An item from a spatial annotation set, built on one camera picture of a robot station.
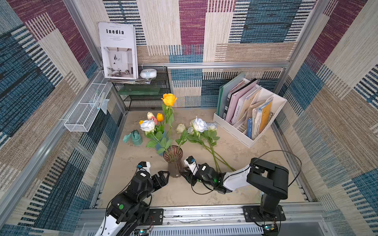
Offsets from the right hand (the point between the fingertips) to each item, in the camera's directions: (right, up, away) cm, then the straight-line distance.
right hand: (183, 169), depth 84 cm
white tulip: (-16, +30, -9) cm, 35 cm away
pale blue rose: (+19, +18, +20) cm, 33 cm away
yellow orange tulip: (-11, +29, -11) cm, 33 cm away
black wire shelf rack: (-32, +42, +36) cm, 64 cm away
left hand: (-9, 0, -8) cm, 12 cm away
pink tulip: (-13, +28, -12) cm, 33 cm away
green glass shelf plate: (-30, +48, +16) cm, 59 cm away
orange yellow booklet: (+50, +31, +8) cm, 60 cm away
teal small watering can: (-31, +17, +10) cm, 37 cm away
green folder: (+25, +46, +5) cm, 53 cm away
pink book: (+30, +40, +3) cm, 50 cm away
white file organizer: (+40, +35, +12) cm, 54 cm away
